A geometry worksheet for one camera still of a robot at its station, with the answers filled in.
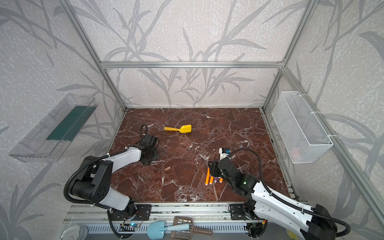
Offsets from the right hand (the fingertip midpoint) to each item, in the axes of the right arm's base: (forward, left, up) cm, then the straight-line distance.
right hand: (210, 158), depth 80 cm
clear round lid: (-32, +60, -5) cm, 68 cm away
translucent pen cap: (-1, +25, -12) cm, 28 cm away
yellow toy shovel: (+29, +18, -12) cm, 36 cm away
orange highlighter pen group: (-6, +2, -11) cm, 13 cm away
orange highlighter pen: (-8, -1, -11) cm, 14 cm away
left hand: (+10, +33, -10) cm, 36 cm away
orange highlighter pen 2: (-8, -6, -11) cm, 15 cm away
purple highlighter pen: (-7, -3, -11) cm, 14 cm away
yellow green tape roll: (-32, -35, -9) cm, 49 cm away
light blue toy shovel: (-31, +26, -10) cm, 41 cm away
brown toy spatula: (-32, +12, -11) cm, 36 cm away
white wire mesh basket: (-1, -37, +23) cm, 44 cm away
